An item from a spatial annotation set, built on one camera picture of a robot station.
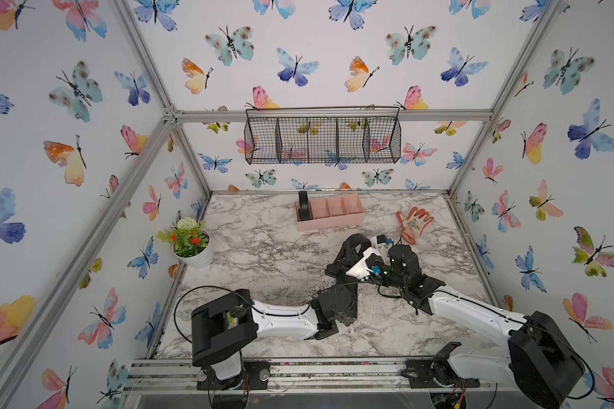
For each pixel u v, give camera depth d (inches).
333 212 46.3
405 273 25.2
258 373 29.1
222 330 17.5
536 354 16.0
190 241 33.8
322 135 38.8
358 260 24.0
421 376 29.0
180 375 29.6
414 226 42.2
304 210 41.9
